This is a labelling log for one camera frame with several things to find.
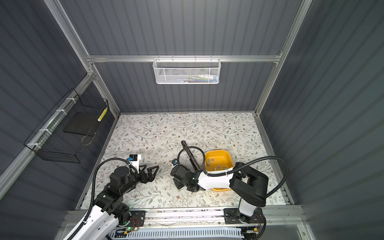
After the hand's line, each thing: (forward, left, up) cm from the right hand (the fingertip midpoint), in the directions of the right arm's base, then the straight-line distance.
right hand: (178, 178), depth 85 cm
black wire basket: (+12, +53, +28) cm, 62 cm away
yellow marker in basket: (+26, +41, +27) cm, 56 cm away
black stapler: (+12, -8, -1) cm, 15 cm away
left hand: (+2, +13, +11) cm, 17 cm away
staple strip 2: (+7, -28, -2) cm, 29 cm away
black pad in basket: (+18, +47, +29) cm, 58 cm away
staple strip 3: (+8, -18, +4) cm, 19 cm away
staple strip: (+8, -25, -2) cm, 26 cm away
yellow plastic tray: (+12, -23, -2) cm, 26 cm away
